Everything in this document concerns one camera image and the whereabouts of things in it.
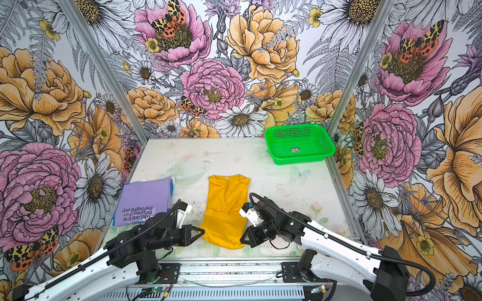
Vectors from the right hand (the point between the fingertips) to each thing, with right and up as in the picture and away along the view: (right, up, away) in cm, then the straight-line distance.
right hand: (245, 247), depth 70 cm
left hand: (-16, +3, +2) cm, 17 cm away
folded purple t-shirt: (-52, +12, +23) cm, 58 cm away
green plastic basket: (+34, +41, +52) cm, 74 cm away
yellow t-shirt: (-9, +4, +12) cm, 15 cm away
